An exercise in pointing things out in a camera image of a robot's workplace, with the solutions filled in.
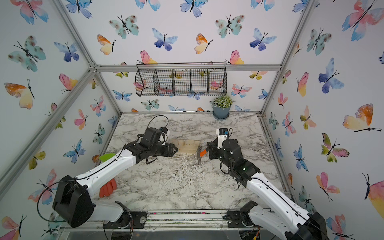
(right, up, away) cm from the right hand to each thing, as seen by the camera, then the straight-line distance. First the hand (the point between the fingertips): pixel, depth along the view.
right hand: (210, 141), depth 75 cm
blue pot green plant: (+11, +21, +33) cm, 40 cm away
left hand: (-19, -5, +8) cm, 21 cm away
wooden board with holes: (-15, -5, +24) cm, 28 cm away
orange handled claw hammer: (-5, -8, +9) cm, 13 cm away
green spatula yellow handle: (-66, -12, +24) cm, 72 cm away
